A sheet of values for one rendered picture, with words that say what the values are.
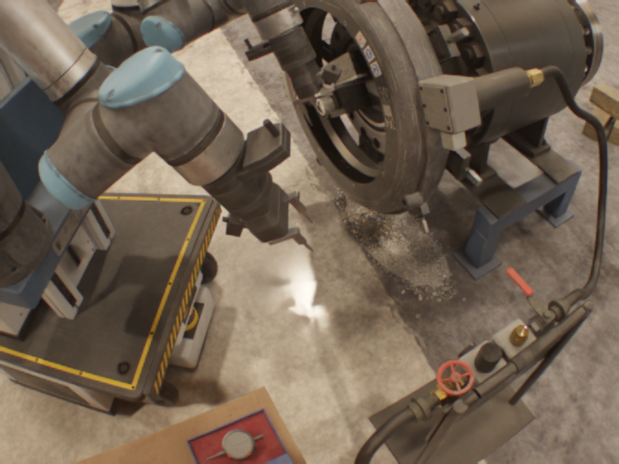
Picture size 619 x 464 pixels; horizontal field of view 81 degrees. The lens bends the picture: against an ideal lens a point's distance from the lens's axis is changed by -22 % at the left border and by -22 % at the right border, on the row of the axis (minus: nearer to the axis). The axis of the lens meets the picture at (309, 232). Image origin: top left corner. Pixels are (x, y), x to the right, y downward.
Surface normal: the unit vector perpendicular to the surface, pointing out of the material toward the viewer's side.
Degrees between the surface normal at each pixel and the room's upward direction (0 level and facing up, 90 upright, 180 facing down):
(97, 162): 80
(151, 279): 0
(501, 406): 0
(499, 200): 0
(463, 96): 67
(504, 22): 41
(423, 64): 55
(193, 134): 83
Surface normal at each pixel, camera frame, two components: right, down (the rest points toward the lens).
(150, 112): 0.29, 0.68
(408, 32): 0.25, -0.04
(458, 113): 0.40, 0.33
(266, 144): -0.48, -0.51
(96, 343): -0.08, -0.67
